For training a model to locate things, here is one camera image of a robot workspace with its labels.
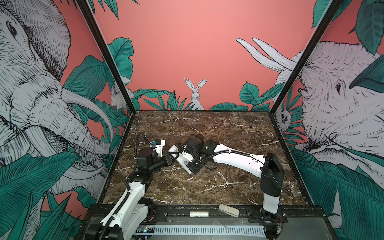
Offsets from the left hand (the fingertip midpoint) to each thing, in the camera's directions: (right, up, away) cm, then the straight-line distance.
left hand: (179, 153), depth 77 cm
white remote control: (+1, -3, -1) cm, 3 cm away
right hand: (+5, -8, +1) cm, 10 cm away
